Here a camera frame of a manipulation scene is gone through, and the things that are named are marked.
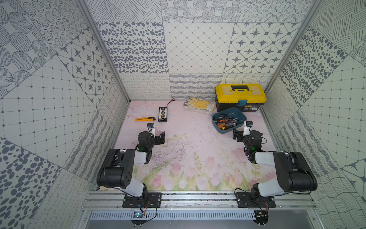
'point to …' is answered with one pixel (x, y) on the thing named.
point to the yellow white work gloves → (195, 104)
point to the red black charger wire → (171, 100)
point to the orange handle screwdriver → (223, 124)
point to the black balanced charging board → (163, 114)
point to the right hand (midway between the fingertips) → (241, 130)
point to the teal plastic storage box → (227, 119)
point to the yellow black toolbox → (246, 97)
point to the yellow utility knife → (150, 119)
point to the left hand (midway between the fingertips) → (156, 130)
